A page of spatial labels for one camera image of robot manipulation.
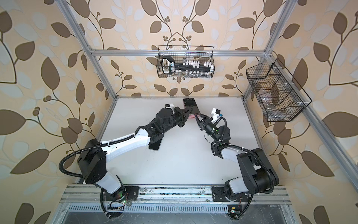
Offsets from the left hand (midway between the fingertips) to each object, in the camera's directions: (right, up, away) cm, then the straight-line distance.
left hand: (191, 106), depth 72 cm
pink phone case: (+1, -5, +3) cm, 6 cm away
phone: (0, +2, +12) cm, 12 cm away
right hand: (+1, -4, +3) cm, 5 cm away
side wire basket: (+48, +3, 0) cm, 48 cm away
